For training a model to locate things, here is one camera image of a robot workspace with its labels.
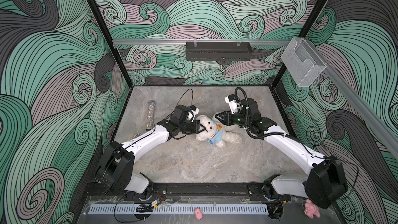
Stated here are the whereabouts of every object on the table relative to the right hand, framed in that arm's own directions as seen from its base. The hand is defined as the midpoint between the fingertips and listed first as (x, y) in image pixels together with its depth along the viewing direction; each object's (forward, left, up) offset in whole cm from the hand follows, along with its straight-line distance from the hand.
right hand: (217, 115), depth 79 cm
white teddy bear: (-5, -7, -15) cm, 18 cm away
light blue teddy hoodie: (-7, 0, -10) cm, 12 cm away
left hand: (-4, +6, -5) cm, 9 cm away
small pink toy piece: (-40, +10, -17) cm, 45 cm away
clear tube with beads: (+12, +42, -17) cm, 47 cm away
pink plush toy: (-38, -40, -16) cm, 57 cm away
